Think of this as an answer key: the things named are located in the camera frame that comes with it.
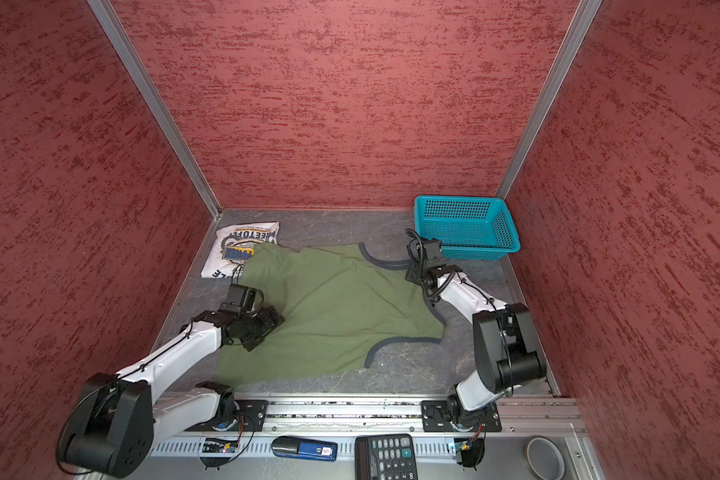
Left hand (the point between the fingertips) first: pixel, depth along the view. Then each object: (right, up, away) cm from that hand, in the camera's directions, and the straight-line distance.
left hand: (276, 332), depth 87 cm
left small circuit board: (-11, -24, -14) cm, 30 cm away
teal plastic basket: (+67, +33, +30) cm, 81 cm away
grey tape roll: (+70, -25, -18) cm, 76 cm away
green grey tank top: (+17, +7, +8) cm, 20 cm away
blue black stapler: (+13, -20, -21) cm, 31 cm away
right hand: (+42, +16, +7) cm, 45 cm away
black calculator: (+32, -23, -19) cm, 44 cm away
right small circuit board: (+53, -24, -16) cm, 60 cm away
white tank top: (-23, +26, +19) cm, 39 cm away
